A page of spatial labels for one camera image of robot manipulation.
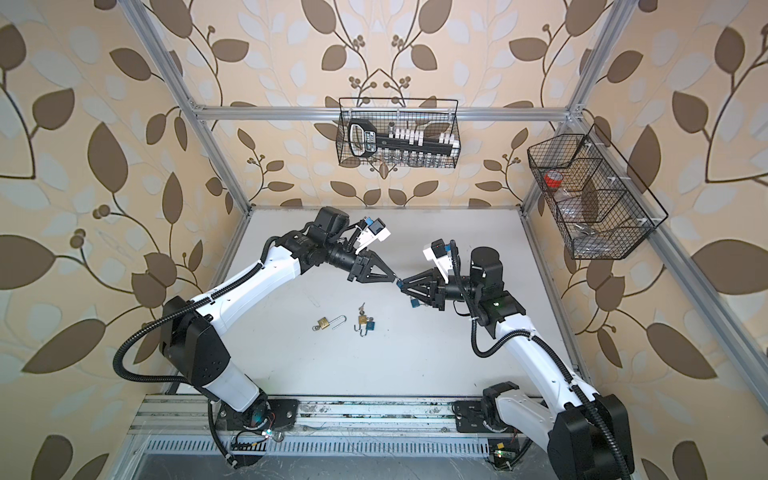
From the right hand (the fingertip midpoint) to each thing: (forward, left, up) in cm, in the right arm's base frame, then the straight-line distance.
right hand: (405, 289), depth 69 cm
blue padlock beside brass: (+2, +10, -25) cm, 27 cm away
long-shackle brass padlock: (+3, +24, -25) cm, 35 cm away
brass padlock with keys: (+4, +13, -25) cm, 29 cm away
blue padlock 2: (+9, -4, -25) cm, 27 cm away
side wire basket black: (+19, -51, +8) cm, 55 cm away
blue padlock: (0, +1, +2) cm, 2 cm away
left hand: (+2, +3, +3) cm, 4 cm away
